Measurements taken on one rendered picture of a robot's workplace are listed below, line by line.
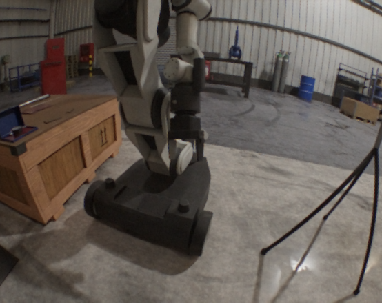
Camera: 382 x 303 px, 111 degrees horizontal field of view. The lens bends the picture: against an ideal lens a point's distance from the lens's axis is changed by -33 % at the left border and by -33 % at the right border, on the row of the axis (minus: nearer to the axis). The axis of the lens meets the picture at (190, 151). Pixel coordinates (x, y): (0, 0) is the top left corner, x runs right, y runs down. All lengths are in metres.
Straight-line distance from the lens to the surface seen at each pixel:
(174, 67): 0.56
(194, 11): 0.69
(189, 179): 1.04
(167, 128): 0.66
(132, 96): 0.62
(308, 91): 7.74
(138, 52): 0.51
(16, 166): 0.96
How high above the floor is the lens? 0.75
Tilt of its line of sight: 26 degrees down
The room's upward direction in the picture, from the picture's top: 5 degrees clockwise
